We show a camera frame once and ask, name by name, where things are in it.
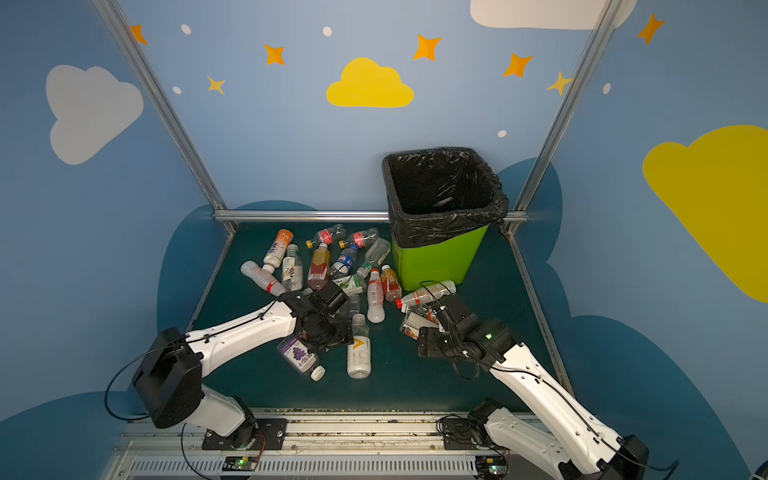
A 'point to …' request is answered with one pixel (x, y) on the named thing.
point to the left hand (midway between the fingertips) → (346, 345)
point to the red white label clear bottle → (416, 316)
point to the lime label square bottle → (351, 284)
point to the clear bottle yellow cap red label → (328, 235)
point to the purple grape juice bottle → (302, 359)
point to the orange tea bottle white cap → (390, 285)
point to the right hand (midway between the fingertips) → (430, 341)
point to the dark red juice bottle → (319, 267)
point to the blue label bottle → (345, 262)
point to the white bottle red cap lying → (422, 297)
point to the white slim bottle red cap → (375, 293)
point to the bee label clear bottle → (292, 270)
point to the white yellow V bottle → (359, 352)
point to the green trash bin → (417, 267)
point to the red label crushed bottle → (424, 311)
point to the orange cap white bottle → (277, 250)
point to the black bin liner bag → (438, 197)
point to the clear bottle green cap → (377, 250)
